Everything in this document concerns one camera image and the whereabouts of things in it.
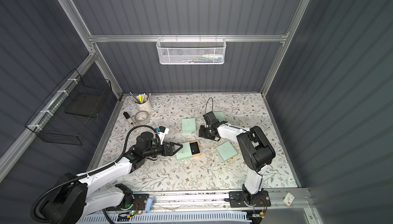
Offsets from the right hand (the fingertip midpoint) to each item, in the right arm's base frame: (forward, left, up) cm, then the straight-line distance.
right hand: (201, 133), depth 95 cm
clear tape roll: (+14, +42, -2) cm, 44 cm away
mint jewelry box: (-12, +7, 0) cm, 14 cm away
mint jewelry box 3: (-12, -14, 0) cm, 19 cm away
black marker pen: (+8, +47, +1) cm, 48 cm away
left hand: (-14, +11, +9) cm, 20 cm away
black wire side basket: (-4, +63, +28) cm, 69 cm away
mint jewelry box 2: (+6, +8, 0) cm, 10 cm away
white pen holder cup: (+17, +39, +9) cm, 43 cm away
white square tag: (-35, -43, -2) cm, 55 cm away
